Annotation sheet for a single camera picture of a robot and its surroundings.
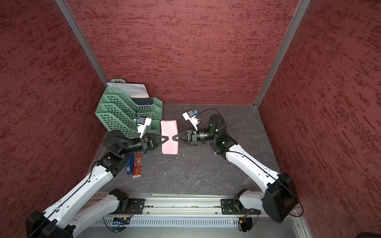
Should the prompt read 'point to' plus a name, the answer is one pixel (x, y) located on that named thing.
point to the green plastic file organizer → (117, 112)
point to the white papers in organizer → (134, 90)
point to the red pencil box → (138, 164)
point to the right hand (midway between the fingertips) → (174, 142)
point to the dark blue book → (139, 101)
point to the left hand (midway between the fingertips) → (167, 142)
